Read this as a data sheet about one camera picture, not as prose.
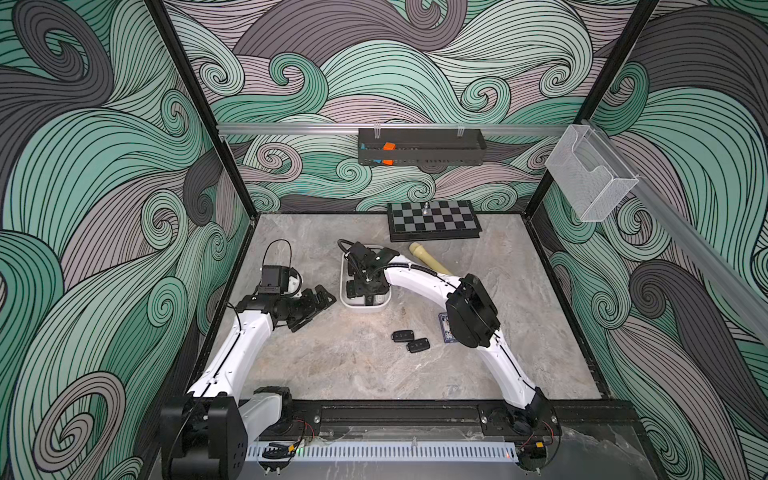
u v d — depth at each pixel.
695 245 0.58
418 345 0.85
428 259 1.04
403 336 0.87
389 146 0.86
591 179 0.77
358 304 0.92
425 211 1.17
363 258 0.76
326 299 0.76
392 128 0.94
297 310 0.70
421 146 0.95
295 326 0.74
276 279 0.65
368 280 0.70
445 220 1.14
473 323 0.58
